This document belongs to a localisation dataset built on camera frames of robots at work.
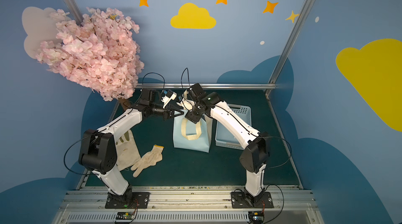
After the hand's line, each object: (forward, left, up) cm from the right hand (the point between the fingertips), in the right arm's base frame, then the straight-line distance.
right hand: (195, 109), depth 83 cm
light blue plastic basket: (-3, -19, -23) cm, 30 cm away
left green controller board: (-47, +29, -23) cm, 60 cm away
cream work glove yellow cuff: (-21, +25, -20) cm, 39 cm away
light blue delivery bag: (-14, +2, -2) cm, 15 cm away
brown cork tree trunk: (+7, +43, -6) cm, 44 cm away
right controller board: (-44, -33, -25) cm, 60 cm away
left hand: (-2, +6, 0) cm, 6 cm away
